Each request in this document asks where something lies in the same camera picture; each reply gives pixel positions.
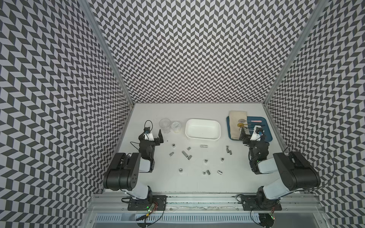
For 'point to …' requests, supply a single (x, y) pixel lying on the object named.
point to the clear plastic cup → (165, 123)
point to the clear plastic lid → (176, 126)
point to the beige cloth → (234, 116)
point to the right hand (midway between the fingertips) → (249, 130)
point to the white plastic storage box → (202, 129)
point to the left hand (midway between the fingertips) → (153, 130)
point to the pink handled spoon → (243, 120)
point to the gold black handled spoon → (241, 125)
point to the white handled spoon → (240, 129)
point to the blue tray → (264, 124)
